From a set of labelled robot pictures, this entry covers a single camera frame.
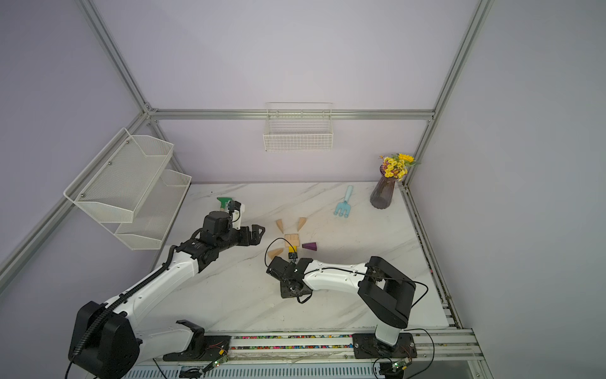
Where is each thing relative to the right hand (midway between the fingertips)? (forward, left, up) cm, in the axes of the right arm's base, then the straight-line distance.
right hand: (293, 291), depth 85 cm
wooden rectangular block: (+22, +1, +1) cm, 22 cm away
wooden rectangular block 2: (+10, +1, +17) cm, 20 cm away
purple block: (+18, -6, +1) cm, 19 cm away
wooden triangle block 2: (+30, -3, +1) cm, 30 cm away
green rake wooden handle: (+43, +35, +2) cm, 55 cm away
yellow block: (+17, +1, 0) cm, 18 cm away
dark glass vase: (+41, -40, +6) cm, 58 cm away
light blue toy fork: (+39, -23, -1) cm, 46 cm away
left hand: (+17, +14, +15) cm, 27 cm away
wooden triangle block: (+30, +7, 0) cm, 31 cm away
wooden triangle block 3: (+16, +9, 0) cm, 18 cm away
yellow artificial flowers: (+40, -42, +24) cm, 63 cm away
